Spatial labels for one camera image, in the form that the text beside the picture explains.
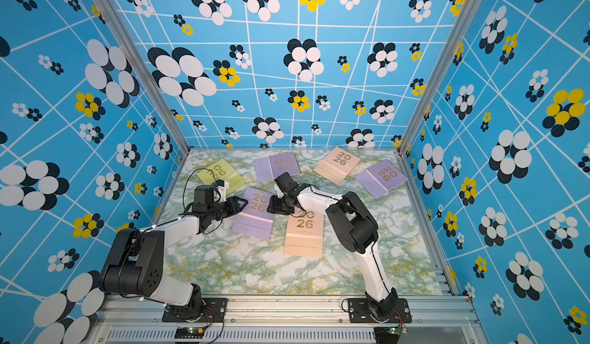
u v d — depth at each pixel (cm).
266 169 112
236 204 83
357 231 54
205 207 73
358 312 72
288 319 72
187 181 109
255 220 91
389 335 69
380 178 108
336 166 112
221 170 109
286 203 83
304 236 89
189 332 72
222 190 85
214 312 73
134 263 44
